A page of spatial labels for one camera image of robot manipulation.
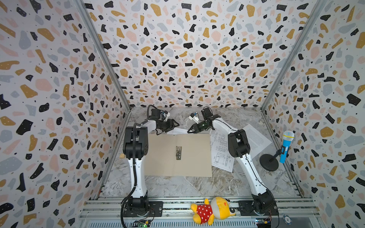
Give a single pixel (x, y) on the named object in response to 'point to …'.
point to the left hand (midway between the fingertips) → (177, 123)
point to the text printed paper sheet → (179, 131)
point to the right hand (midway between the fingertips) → (187, 129)
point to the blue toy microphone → (288, 136)
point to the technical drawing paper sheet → (221, 156)
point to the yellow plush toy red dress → (220, 208)
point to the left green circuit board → (140, 223)
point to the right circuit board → (262, 223)
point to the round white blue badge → (287, 219)
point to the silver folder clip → (178, 154)
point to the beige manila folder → (196, 159)
